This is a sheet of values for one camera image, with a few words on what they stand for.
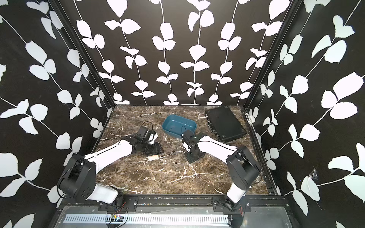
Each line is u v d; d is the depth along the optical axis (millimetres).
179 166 880
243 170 452
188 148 641
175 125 1097
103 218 701
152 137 764
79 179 430
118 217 714
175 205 747
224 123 1129
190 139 637
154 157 891
